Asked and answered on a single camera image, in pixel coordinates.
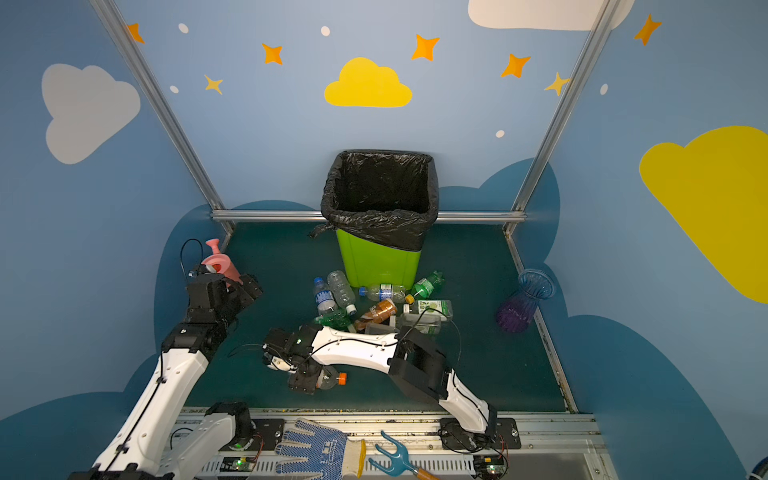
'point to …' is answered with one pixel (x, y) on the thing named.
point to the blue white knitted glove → (330, 452)
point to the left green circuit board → (237, 464)
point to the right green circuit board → (489, 466)
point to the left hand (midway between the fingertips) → (247, 285)
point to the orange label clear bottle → (330, 378)
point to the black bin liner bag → (389, 196)
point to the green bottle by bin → (424, 287)
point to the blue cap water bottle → (381, 292)
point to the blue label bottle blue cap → (325, 300)
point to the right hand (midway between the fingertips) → (309, 371)
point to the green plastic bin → (368, 263)
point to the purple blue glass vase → (516, 313)
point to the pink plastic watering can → (221, 263)
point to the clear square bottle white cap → (379, 329)
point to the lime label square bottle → (435, 307)
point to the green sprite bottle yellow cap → (338, 319)
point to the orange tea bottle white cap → (379, 313)
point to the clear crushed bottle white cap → (342, 291)
